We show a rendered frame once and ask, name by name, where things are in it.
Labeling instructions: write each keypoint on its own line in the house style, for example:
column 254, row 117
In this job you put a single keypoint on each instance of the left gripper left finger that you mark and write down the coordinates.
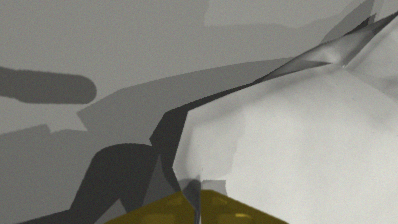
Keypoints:
column 173, row 209

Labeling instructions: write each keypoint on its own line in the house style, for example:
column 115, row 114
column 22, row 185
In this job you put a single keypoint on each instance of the white pillow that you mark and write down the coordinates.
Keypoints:
column 315, row 142

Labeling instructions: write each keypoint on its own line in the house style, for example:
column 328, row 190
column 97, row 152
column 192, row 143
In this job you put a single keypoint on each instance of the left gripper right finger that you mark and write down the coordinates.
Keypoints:
column 217, row 208

